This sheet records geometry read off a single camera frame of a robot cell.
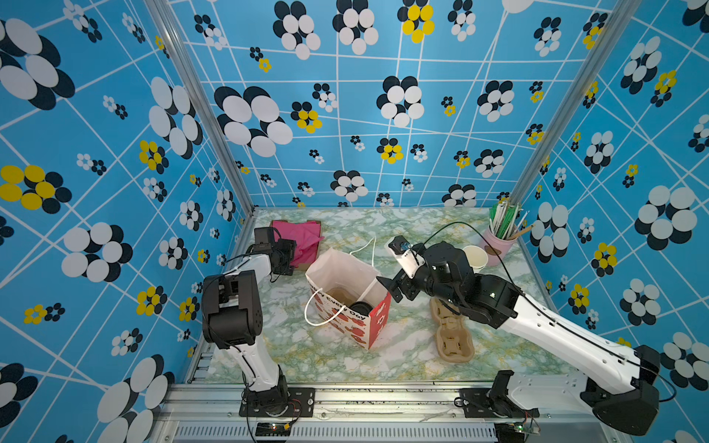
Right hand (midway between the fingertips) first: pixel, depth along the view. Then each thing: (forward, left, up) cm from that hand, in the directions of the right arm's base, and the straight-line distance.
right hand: (393, 262), depth 68 cm
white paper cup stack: (+15, -30, -19) cm, 38 cm away
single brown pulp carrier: (+4, +14, -27) cm, 30 cm away
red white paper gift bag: (+7, +17, -14) cm, 23 cm away
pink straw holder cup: (+19, -38, -20) cm, 47 cm away
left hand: (+21, +32, -21) cm, 44 cm away
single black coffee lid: (-5, +8, -16) cm, 19 cm away
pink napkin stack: (+27, +29, -21) cm, 45 cm away
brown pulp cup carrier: (-9, -20, -28) cm, 35 cm away
